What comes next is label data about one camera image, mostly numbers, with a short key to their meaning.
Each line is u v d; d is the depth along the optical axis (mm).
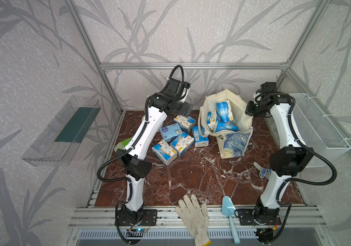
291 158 495
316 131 629
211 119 988
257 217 677
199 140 961
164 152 891
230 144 893
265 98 611
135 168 468
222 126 893
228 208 762
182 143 937
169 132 1019
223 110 935
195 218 723
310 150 466
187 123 1048
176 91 584
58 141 643
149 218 722
